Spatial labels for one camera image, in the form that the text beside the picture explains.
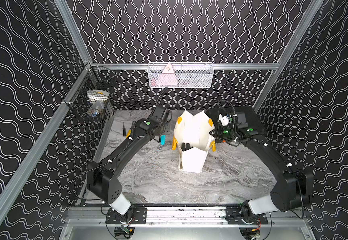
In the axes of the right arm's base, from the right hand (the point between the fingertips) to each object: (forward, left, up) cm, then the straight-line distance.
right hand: (210, 131), depth 84 cm
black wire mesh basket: (+11, +66, +15) cm, 69 cm away
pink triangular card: (+27, +24, +18) cm, 40 cm away
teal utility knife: (-6, +26, +1) cm, 27 cm away
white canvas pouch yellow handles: (+13, +5, -15) cm, 20 cm away
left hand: (0, +25, +5) cm, 26 cm away
